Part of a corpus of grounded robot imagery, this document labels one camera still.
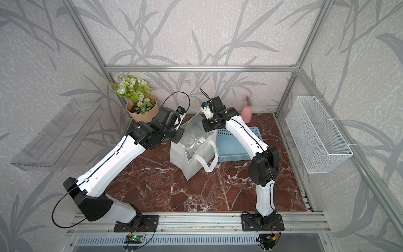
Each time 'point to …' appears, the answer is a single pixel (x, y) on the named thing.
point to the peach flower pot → (146, 117)
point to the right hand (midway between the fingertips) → (205, 124)
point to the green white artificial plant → (135, 90)
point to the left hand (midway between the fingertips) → (180, 129)
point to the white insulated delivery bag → (197, 145)
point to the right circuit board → (267, 241)
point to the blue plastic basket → (228, 150)
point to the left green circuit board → (134, 239)
